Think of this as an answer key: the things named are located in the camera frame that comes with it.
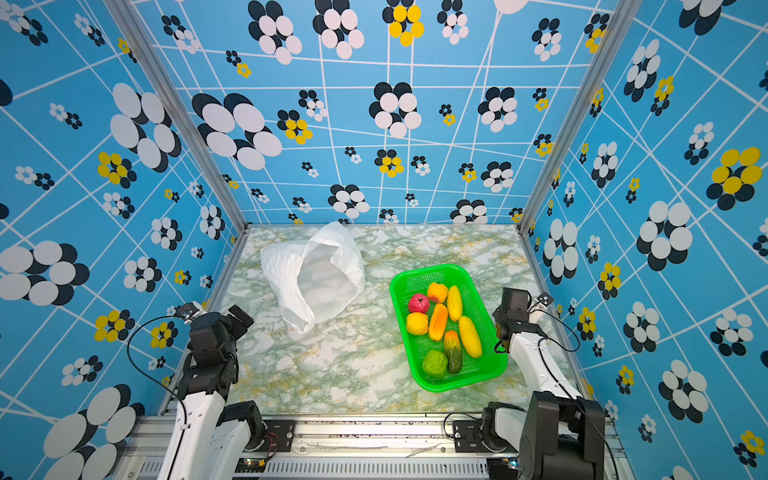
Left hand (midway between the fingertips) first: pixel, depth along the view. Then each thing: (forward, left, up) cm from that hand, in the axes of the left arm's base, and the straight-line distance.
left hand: (226, 315), depth 79 cm
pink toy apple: (+9, -53, -9) cm, 54 cm away
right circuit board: (-32, -71, -15) cm, 79 cm away
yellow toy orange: (+2, -52, -8) cm, 53 cm away
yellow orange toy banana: (+3, -58, -10) cm, 59 cm away
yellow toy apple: (+14, -59, -10) cm, 62 cm away
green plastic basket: (+7, -69, -7) cm, 70 cm away
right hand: (+3, -83, -7) cm, 83 cm away
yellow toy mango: (+10, -64, -10) cm, 66 cm away
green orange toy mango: (-6, -62, -10) cm, 63 cm away
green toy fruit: (-9, -56, -8) cm, 58 cm away
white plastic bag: (+22, -18, -15) cm, 32 cm away
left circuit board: (-31, -10, -17) cm, 37 cm away
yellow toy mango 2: (-2, -67, -10) cm, 68 cm away
